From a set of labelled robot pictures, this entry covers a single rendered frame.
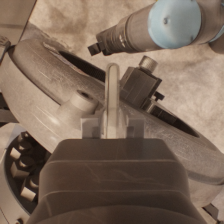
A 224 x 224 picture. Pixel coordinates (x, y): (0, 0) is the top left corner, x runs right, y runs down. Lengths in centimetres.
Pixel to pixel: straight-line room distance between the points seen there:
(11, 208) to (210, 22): 65
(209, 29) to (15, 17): 112
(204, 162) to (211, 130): 129
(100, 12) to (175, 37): 92
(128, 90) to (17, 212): 43
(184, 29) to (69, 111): 24
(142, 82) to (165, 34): 13
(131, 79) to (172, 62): 92
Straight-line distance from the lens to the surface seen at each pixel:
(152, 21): 33
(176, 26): 32
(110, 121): 17
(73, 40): 118
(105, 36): 49
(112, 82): 16
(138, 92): 39
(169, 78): 129
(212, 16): 43
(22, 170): 55
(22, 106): 29
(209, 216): 48
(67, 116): 22
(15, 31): 128
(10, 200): 56
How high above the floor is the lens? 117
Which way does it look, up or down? 71 degrees down
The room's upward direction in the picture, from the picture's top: 166 degrees clockwise
